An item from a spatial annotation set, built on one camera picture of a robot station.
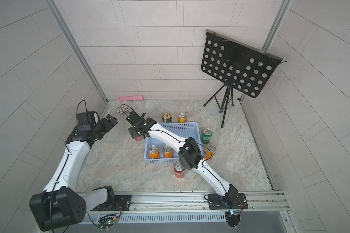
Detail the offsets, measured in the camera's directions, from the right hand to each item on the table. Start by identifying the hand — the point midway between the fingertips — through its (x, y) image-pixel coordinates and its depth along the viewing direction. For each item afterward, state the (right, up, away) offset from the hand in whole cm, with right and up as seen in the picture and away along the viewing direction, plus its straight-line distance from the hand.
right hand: (137, 129), depth 90 cm
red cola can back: (+2, -5, -1) cm, 5 cm away
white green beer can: (+18, +7, +3) cm, 20 cm away
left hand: (-10, +7, -9) cm, 15 cm away
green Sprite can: (+43, -3, -4) cm, 44 cm away
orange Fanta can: (+42, -11, -12) cm, 45 cm away
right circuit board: (+53, -39, -22) cm, 69 cm away
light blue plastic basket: (+30, -1, +7) cm, 30 cm away
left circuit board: (-7, -40, -23) cm, 47 cm away
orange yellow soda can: (+28, +7, +3) cm, 29 cm away
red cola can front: (+27, -19, -18) cm, 38 cm away
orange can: (+13, -11, -12) cm, 21 cm away
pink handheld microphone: (-9, +23, +25) cm, 35 cm away
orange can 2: (+21, -11, -11) cm, 26 cm away
